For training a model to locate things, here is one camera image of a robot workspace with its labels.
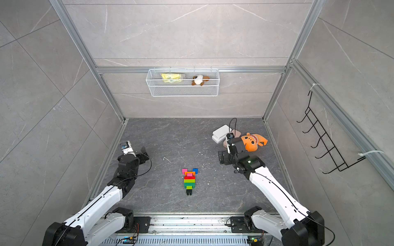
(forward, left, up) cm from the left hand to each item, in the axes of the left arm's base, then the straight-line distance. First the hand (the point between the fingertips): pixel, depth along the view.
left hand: (136, 147), depth 83 cm
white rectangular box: (+19, -51, -13) cm, 56 cm away
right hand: (-5, -51, 0) cm, 51 cm away
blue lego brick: (-7, -32, -16) cm, 37 cm away
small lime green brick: (-18, -28, -15) cm, 37 cm away
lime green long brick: (-14, -28, -15) cm, 35 cm away
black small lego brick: (-20, -28, -15) cm, 38 cm away
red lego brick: (-12, -29, -16) cm, 35 cm away
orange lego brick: (-9, -31, -14) cm, 35 cm away
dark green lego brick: (-16, -28, -15) cm, 36 cm away
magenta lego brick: (-8, -25, -14) cm, 30 cm away
